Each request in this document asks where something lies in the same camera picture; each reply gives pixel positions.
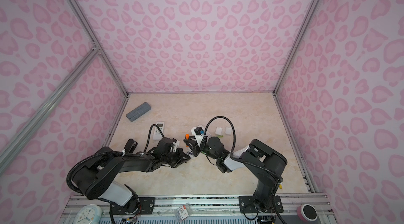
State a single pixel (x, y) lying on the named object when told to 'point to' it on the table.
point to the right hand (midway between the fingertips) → (186, 138)
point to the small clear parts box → (183, 212)
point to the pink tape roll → (306, 213)
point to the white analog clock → (90, 214)
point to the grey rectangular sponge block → (139, 111)
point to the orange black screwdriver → (187, 136)
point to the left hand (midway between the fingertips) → (192, 155)
